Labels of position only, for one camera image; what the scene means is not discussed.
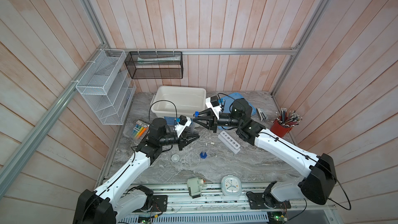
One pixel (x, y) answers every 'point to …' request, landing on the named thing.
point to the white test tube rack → (229, 142)
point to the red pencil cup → (284, 123)
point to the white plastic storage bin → (178, 101)
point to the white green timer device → (194, 184)
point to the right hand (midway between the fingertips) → (194, 119)
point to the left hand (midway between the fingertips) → (197, 138)
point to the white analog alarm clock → (231, 185)
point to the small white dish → (175, 158)
